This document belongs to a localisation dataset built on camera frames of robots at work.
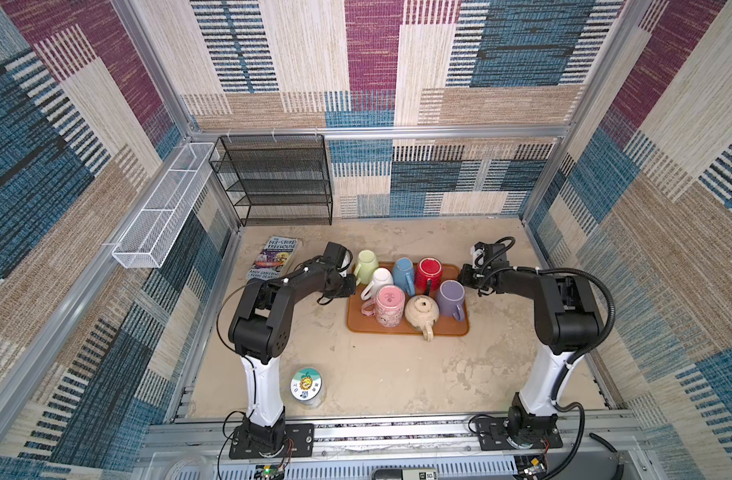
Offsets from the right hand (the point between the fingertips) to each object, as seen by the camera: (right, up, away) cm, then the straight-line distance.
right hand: (459, 278), depth 103 cm
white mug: (-27, +1, -11) cm, 29 cm away
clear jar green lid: (-46, -24, -28) cm, 59 cm away
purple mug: (-6, -4, -13) cm, 15 cm away
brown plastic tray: (-7, -14, -11) cm, 19 cm away
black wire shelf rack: (-64, +35, +7) cm, 73 cm away
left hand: (-35, -2, -3) cm, 36 cm away
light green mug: (-32, +3, -6) cm, 33 cm away
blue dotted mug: (-20, +1, -9) cm, 21 cm away
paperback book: (-64, +6, +4) cm, 64 cm away
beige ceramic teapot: (-16, -9, -17) cm, 25 cm away
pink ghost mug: (-25, -6, -19) cm, 32 cm away
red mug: (-12, +3, -8) cm, 15 cm away
